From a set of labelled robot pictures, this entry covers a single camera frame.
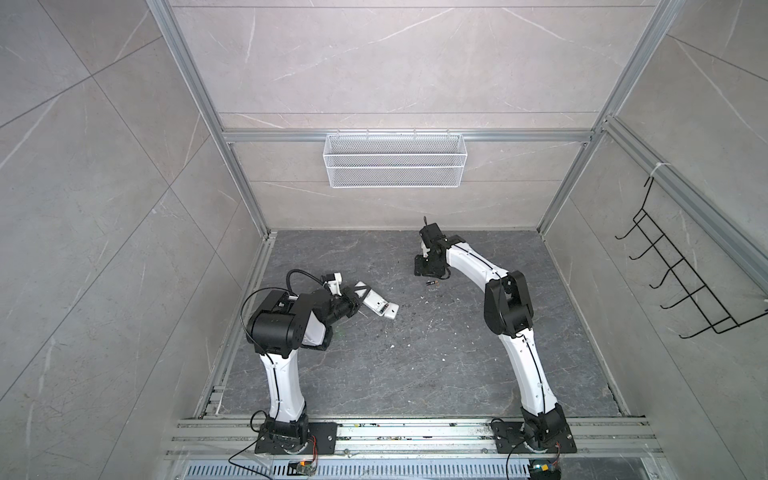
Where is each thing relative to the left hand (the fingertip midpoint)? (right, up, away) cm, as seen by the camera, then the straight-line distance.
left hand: (371, 284), depth 94 cm
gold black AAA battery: (+21, 0, +10) cm, 23 cm away
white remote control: (+2, -6, -1) cm, 7 cm away
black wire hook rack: (+73, +1, -31) cm, 79 cm away
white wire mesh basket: (+8, +42, +7) cm, 43 cm away
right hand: (+17, +4, +12) cm, 21 cm away
